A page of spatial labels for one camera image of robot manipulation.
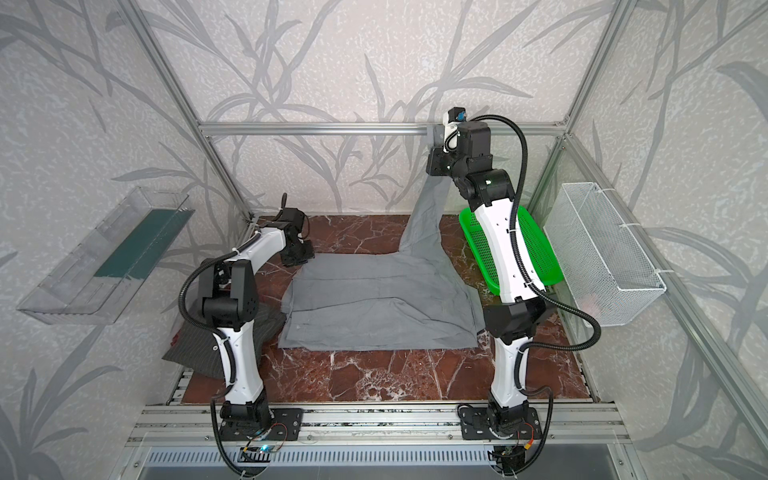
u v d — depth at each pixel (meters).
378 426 0.75
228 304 0.56
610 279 0.60
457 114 0.62
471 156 0.54
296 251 0.87
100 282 0.63
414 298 0.96
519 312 0.48
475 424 0.73
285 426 0.72
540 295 0.47
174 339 0.86
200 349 0.81
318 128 1.90
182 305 0.50
